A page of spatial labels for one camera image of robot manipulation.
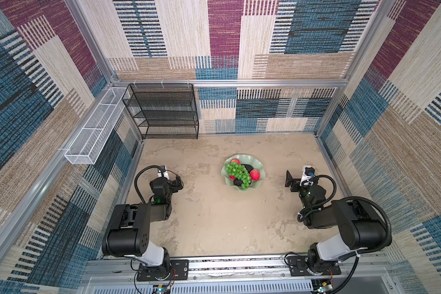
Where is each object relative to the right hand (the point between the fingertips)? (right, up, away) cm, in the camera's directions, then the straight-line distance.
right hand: (297, 172), depth 90 cm
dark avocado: (-22, +2, +9) cm, 24 cm away
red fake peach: (-29, +5, +9) cm, 31 cm away
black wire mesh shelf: (-72, +35, +20) cm, 82 cm away
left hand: (-64, -1, +3) cm, 64 cm away
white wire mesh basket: (-103, +12, 0) cm, 104 cm away
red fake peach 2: (-20, -2, +3) cm, 20 cm away
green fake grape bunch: (-28, 0, +1) cm, 28 cm away
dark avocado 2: (-29, -5, +3) cm, 29 cm away
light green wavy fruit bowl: (-24, +6, +11) cm, 27 cm away
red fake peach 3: (-31, -3, +4) cm, 31 cm away
